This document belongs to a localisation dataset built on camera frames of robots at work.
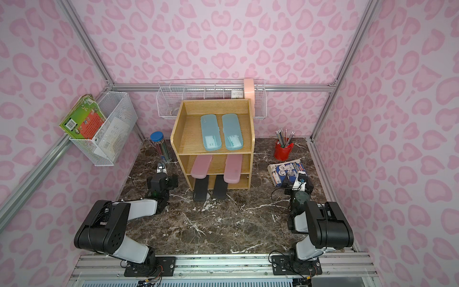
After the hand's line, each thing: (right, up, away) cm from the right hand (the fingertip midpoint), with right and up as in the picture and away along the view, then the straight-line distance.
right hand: (296, 174), depth 88 cm
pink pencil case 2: (-31, +3, -4) cm, 31 cm away
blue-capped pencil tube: (-71, +18, +7) cm, 74 cm away
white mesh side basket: (-87, +28, +2) cm, 92 cm away
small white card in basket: (-28, +41, +4) cm, 50 cm away
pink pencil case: (-46, +4, -4) cm, 46 cm away
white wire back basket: (-64, +42, +8) cm, 77 cm away
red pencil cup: (-2, +10, +20) cm, 22 cm away
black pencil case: (-38, -8, +5) cm, 39 cm away
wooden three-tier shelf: (-51, +17, -10) cm, 55 cm away
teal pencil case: (-40, +18, -11) cm, 46 cm away
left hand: (-68, 0, +6) cm, 68 cm away
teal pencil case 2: (-31, +19, -9) cm, 38 cm away
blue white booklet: (-6, 0, +13) cm, 14 cm away
